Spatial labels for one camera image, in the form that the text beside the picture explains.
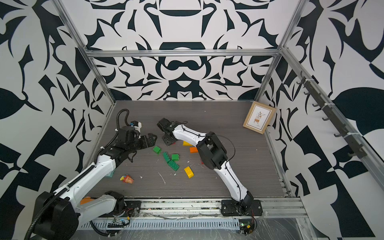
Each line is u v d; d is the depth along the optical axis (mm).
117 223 678
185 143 964
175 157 899
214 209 759
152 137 771
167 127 738
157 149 915
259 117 994
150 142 745
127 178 811
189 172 849
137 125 757
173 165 870
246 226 713
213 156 587
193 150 936
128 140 637
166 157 891
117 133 629
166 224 792
